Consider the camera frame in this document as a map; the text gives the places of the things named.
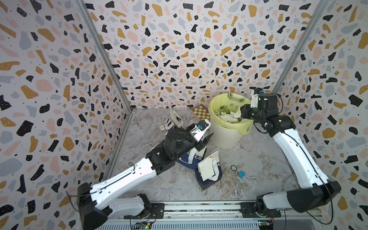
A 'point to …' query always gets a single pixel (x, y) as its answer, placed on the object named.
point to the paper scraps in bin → (231, 117)
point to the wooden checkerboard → (201, 112)
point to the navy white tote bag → (191, 158)
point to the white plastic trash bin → (223, 137)
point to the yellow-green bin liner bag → (224, 109)
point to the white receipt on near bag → (206, 169)
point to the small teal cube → (241, 174)
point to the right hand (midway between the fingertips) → (241, 107)
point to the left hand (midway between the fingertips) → (209, 127)
